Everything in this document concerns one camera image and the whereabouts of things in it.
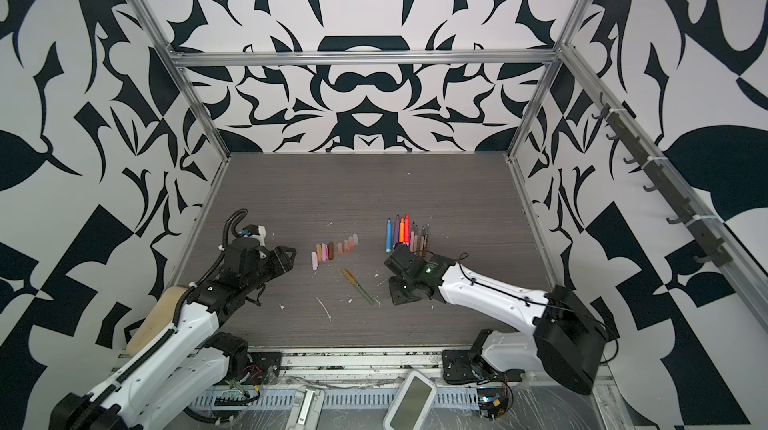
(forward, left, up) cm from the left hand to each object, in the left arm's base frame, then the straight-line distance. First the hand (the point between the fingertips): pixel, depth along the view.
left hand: (291, 248), depth 82 cm
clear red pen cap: (+5, -12, -11) cm, 17 cm away
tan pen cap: (+4, -5, -11) cm, 13 cm away
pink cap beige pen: (+7, -35, -12) cm, 38 cm away
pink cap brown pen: (+6, -39, -12) cm, 41 cm away
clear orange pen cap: (+6, -14, -11) cm, 19 cm away
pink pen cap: (+4, -7, -11) cm, 14 cm away
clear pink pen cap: (+7, -15, -11) cm, 20 cm away
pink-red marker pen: (+11, -33, -11) cm, 37 cm away
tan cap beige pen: (+7, -38, -11) cm, 40 cm away
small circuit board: (-35, -50, -12) cm, 62 cm away
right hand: (-11, -28, -6) cm, 31 cm away
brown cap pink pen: (+8, -35, -11) cm, 37 cm away
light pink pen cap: (+2, -4, -11) cm, 11 cm away
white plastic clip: (-35, -7, -10) cm, 37 cm away
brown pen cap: (+5, -9, -11) cm, 15 cm away
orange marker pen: (+11, -32, -11) cm, 35 cm away
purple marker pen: (+11, -30, -11) cm, 34 cm away
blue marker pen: (+9, -27, -10) cm, 30 cm away
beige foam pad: (-14, +34, -10) cm, 38 cm away
